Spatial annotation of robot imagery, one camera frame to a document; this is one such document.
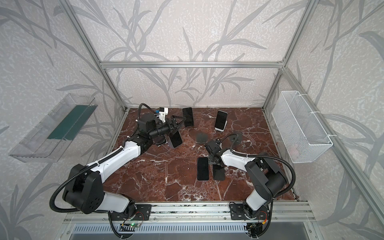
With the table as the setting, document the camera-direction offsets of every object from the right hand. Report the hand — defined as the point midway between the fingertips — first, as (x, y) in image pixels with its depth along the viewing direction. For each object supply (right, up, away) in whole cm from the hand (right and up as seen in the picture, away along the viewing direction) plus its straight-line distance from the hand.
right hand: (216, 154), depth 94 cm
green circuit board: (-42, -28, -23) cm, 55 cm away
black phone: (+1, -10, -6) cm, 12 cm away
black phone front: (-9, -7, -5) cm, 12 cm away
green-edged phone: (+4, +22, +8) cm, 24 cm away
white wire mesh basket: (+34, +14, -32) cm, 49 cm away
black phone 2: (-26, +10, 0) cm, 28 cm away
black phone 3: (-19, +27, +8) cm, 33 cm away
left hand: (-17, +23, -18) cm, 34 cm away
